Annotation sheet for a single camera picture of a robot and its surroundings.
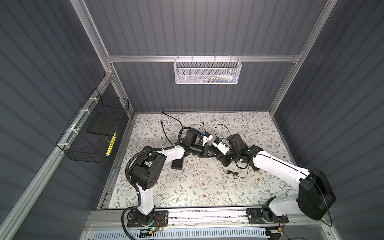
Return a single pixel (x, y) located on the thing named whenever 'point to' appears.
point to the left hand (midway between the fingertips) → (218, 156)
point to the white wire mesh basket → (207, 70)
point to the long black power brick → (177, 163)
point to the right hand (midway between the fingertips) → (219, 157)
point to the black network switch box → (226, 159)
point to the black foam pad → (105, 123)
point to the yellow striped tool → (110, 147)
